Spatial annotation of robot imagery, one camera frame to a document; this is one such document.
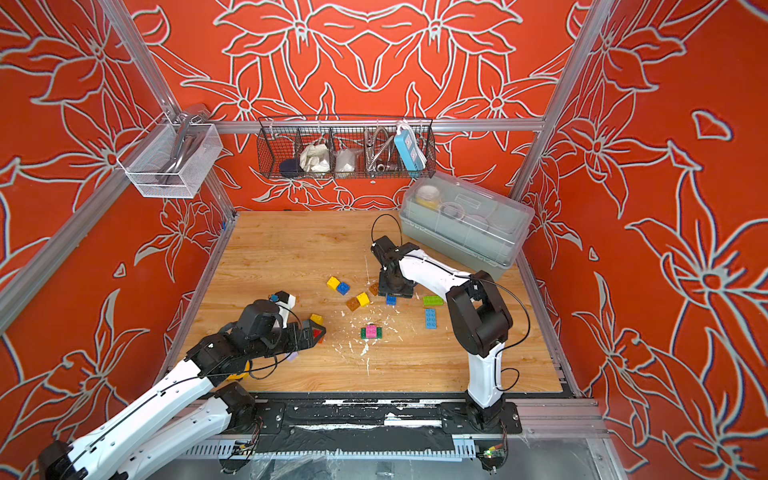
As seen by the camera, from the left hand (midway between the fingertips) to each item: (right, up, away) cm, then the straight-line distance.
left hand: (316, 332), depth 75 cm
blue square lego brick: (+20, +4, +19) cm, 28 cm away
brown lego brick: (+8, +3, +17) cm, 19 cm away
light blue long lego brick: (+32, 0, +15) cm, 36 cm away
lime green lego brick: (+33, +4, +17) cm, 38 cm away
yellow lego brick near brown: (+11, +5, +17) cm, 21 cm away
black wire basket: (+5, +56, +24) cm, 61 cm away
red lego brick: (0, 0, -1) cm, 1 cm away
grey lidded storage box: (+45, +28, +14) cm, 55 cm away
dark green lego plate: (+14, -3, +10) cm, 18 cm away
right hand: (+18, +7, +16) cm, 25 cm away
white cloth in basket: (-4, +50, +17) cm, 53 cm away
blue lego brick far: (+5, +8, +21) cm, 23 cm away
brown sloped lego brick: (+15, +8, +20) cm, 26 cm away
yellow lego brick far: (+1, +10, +22) cm, 24 cm away
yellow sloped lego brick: (-2, 0, +12) cm, 13 cm away
